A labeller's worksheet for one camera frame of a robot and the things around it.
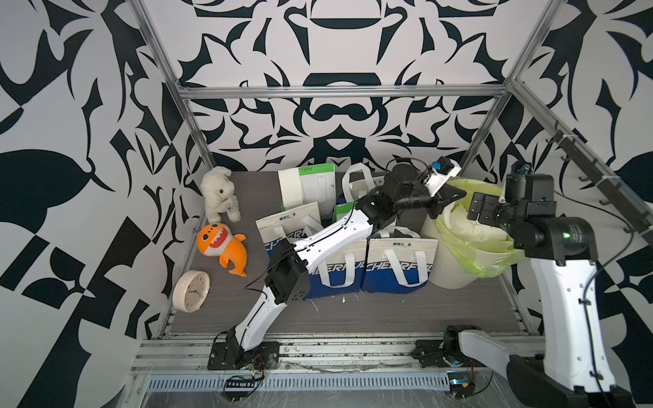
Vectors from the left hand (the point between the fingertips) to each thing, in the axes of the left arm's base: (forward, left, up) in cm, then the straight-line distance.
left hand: (464, 186), depth 64 cm
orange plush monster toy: (+5, +72, -31) cm, 79 cm away
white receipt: (+18, +46, -19) cm, 52 cm away
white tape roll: (-12, +76, -30) cm, 83 cm away
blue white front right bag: (-11, +14, -21) cm, 28 cm away
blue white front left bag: (-13, +30, -22) cm, 39 cm away
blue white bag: (+2, +44, -18) cm, 48 cm away
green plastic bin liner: (-14, -6, -13) cm, 20 cm away
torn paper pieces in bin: (0, -11, -20) cm, 23 cm away
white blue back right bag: (+11, +26, -14) cm, 31 cm away
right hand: (-4, -7, -2) cm, 8 cm away
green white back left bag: (+19, +36, -19) cm, 45 cm away
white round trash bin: (-12, -1, -25) cm, 27 cm away
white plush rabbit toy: (+20, +72, -22) cm, 77 cm away
